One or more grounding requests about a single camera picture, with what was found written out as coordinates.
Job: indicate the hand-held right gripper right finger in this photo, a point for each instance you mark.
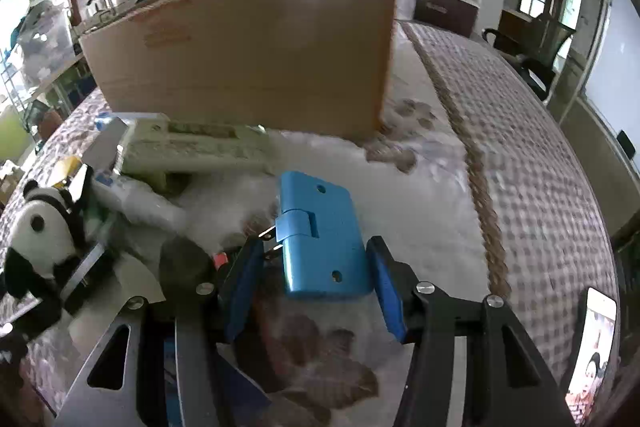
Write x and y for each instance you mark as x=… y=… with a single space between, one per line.
x=387 y=297

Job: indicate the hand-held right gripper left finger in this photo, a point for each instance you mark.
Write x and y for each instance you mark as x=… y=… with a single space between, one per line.
x=242 y=292

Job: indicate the blue plastic hinge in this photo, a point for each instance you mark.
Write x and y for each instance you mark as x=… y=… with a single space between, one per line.
x=320 y=227

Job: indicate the clear tube blue cap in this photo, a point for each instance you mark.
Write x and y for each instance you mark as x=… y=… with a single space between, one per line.
x=104 y=121

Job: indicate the brown cardboard box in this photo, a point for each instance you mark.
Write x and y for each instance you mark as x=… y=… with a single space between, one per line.
x=240 y=52

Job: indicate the dark grey red tool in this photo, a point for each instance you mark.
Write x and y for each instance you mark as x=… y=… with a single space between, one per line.
x=182 y=257

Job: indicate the white bottle blue label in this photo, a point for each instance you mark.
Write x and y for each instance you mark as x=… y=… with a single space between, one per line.
x=140 y=204

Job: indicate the cream plastic comb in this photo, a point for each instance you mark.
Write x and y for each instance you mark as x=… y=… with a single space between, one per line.
x=200 y=157

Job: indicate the checked leaf print quilt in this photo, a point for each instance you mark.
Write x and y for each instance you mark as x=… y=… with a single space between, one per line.
x=525 y=157

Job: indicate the white power adapter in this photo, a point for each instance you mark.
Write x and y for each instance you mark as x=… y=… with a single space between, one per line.
x=102 y=149

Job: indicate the panda plush toy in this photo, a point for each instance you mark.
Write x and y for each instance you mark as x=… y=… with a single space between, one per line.
x=37 y=232

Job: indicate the smartphone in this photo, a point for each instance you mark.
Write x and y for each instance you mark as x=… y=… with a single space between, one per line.
x=592 y=357

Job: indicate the yellow plastic box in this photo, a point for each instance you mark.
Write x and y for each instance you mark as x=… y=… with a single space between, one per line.
x=67 y=169

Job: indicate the dark brown storage box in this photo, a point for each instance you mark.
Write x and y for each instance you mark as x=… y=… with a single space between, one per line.
x=445 y=12

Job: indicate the black office chair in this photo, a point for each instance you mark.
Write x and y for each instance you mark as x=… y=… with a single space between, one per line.
x=542 y=47

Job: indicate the cluttered storage shelf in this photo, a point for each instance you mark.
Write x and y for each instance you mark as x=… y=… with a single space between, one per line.
x=30 y=52

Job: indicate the white board panel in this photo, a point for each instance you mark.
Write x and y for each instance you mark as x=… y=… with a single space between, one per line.
x=620 y=57

